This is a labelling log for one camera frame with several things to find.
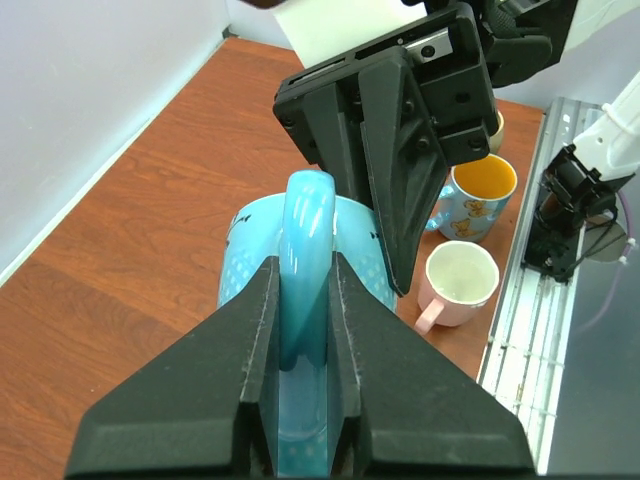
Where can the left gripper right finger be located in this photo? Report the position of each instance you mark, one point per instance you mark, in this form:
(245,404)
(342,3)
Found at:
(398,408)

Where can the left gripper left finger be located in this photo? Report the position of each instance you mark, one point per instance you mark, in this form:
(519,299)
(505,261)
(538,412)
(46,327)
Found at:
(205,408)

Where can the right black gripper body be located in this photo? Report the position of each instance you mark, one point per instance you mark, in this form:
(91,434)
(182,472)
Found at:
(448,64)

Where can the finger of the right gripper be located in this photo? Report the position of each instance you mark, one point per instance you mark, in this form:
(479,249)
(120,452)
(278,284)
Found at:
(336,132)
(405,164)

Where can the blue bear mug yellow inside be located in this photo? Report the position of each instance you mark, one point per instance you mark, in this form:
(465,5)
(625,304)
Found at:
(473,198)

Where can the beige round mug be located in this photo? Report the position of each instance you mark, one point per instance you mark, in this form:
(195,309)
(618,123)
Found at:
(496,140)

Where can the light blue mug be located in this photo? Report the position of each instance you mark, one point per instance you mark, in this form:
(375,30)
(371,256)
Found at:
(301,227)

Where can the pink faceted mug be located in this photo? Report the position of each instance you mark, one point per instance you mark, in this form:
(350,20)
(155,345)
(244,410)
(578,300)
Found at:
(458,279)

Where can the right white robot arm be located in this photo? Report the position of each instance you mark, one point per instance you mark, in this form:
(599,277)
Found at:
(574,47)

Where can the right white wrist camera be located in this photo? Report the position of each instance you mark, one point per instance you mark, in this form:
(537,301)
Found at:
(318,30)

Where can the aluminium front rail frame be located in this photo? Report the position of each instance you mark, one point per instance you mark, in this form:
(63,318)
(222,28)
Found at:
(523,362)

